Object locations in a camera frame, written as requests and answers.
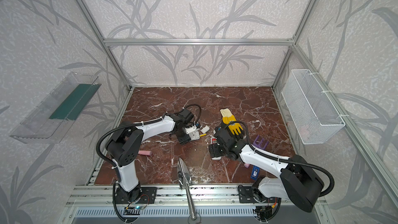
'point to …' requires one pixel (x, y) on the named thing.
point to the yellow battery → (203, 135)
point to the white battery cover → (205, 129)
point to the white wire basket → (314, 115)
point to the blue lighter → (255, 172)
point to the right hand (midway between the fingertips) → (215, 143)
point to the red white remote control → (214, 140)
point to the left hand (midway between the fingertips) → (186, 132)
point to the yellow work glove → (228, 117)
